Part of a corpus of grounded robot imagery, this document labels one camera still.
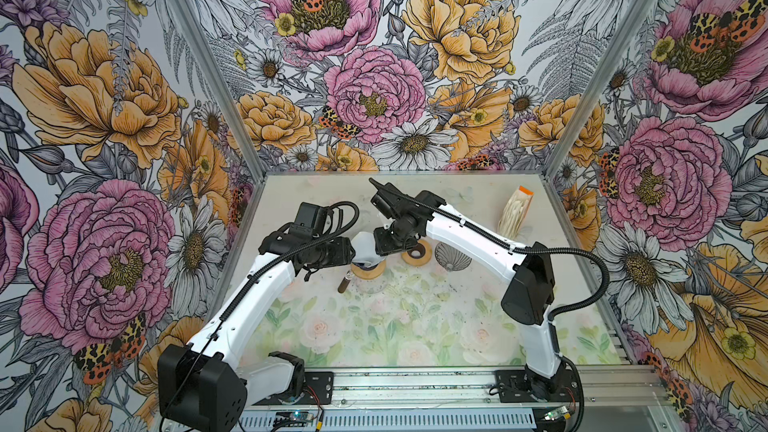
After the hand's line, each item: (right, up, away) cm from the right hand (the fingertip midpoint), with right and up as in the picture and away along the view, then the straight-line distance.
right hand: (386, 257), depth 81 cm
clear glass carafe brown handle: (-7, -11, +11) cm, 16 cm away
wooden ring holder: (+10, -2, +18) cm, 21 cm away
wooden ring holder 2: (-5, -5, 0) cm, 6 cm away
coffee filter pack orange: (+41, +12, +18) cm, 47 cm away
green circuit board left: (-21, -35, -10) cm, 42 cm away
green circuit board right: (+39, -35, -9) cm, 54 cm away
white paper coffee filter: (-6, +3, 0) cm, 7 cm away
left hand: (-11, -1, -1) cm, 11 cm away
